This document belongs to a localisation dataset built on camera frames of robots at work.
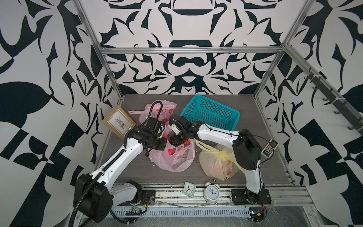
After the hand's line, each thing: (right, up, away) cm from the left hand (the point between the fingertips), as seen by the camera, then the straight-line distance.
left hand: (161, 142), depth 81 cm
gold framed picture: (-29, +10, +12) cm, 33 cm away
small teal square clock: (+15, -24, -6) cm, 29 cm away
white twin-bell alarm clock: (+26, -24, -8) cm, 36 cm away
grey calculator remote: (+66, -6, +8) cm, 67 cm away
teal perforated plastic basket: (+27, +19, +30) cm, 45 cm away
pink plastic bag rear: (+2, +19, +15) cm, 24 cm away
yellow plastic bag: (+30, -8, -8) cm, 32 cm away
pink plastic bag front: (+8, -11, +4) cm, 14 cm away
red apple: (+5, -6, +4) cm, 9 cm away
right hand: (+6, +1, +7) cm, 9 cm away
